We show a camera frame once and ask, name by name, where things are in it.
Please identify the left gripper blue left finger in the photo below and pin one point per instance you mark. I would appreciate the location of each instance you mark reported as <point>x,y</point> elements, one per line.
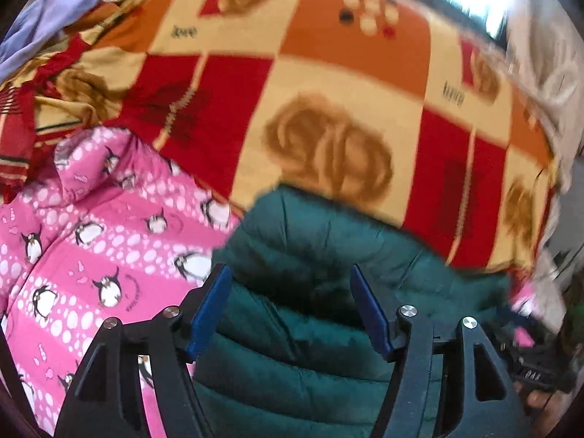
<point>105,398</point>

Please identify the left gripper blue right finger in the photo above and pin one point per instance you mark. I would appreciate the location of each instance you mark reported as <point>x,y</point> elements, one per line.
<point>477,396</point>

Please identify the green quilted puffer jacket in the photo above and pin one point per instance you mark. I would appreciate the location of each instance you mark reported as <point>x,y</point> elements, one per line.
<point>290,356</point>

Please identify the person's right hand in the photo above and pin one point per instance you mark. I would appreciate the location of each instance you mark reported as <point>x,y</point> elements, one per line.
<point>548,408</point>

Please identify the pink penguin quilt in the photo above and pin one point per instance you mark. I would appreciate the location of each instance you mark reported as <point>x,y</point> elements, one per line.
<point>110,228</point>

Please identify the red orange rose blanket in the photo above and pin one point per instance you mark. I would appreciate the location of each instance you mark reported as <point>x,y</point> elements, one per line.
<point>379,104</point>

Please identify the right beige curtain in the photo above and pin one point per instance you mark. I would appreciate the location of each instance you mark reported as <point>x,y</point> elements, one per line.
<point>549,50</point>

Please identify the lavender garment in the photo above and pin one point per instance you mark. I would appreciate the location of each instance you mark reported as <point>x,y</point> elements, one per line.
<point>35,26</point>

